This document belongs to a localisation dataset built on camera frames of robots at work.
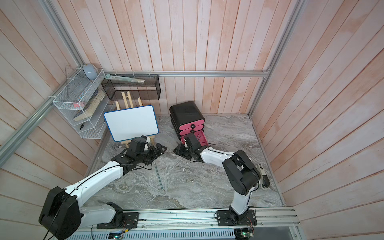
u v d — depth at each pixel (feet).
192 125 3.07
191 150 2.36
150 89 3.49
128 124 2.97
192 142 2.39
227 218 2.39
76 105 2.41
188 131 3.21
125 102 2.82
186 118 3.29
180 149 2.67
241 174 1.58
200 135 3.38
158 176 2.91
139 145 2.09
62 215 1.30
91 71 2.73
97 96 2.81
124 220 2.36
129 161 1.97
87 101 2.50
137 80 2.96
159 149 2.45
